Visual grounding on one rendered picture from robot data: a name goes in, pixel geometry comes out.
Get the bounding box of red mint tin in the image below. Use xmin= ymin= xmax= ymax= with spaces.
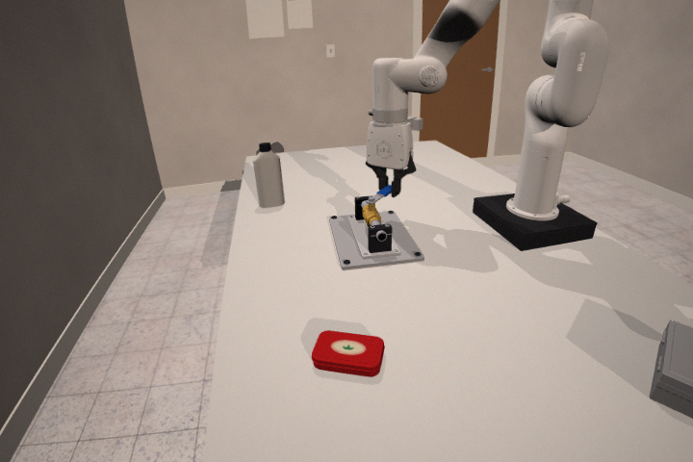
xmin=312 ymin=330 xmax=385 ymax=377

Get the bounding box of dark grey hinged case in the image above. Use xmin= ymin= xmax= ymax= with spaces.
xmin=649 ymin=321 xmax=693 ymax=419

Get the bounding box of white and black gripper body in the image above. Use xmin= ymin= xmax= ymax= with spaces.
xmin=366 ymin=120 xmax=413 ymax=170

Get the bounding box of grey bottle with black cap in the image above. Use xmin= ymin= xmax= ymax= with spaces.
xmin=253 ymin=142 xmax=285 ymax=208

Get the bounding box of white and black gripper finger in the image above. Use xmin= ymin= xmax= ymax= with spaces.
xmin=366 ymin=161 xmax=389 ymax=190
xmin=391 ymin=153 xmax=416 ymax=197

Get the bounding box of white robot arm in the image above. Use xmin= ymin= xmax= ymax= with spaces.
xmin=369 ymin=0 xmax=609 ymax=220

